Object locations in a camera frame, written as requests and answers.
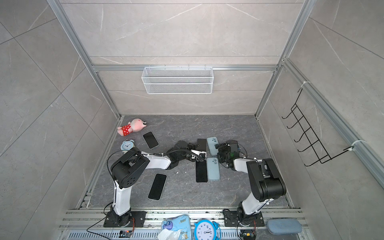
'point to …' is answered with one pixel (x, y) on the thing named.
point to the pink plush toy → (137, 124)
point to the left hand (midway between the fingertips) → (200, 143)
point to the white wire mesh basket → (177, 79)
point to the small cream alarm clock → (126, 145)
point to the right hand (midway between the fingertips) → (214, 146)
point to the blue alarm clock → (206, 229)
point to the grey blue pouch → (283, 226)
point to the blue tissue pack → (182, 222)
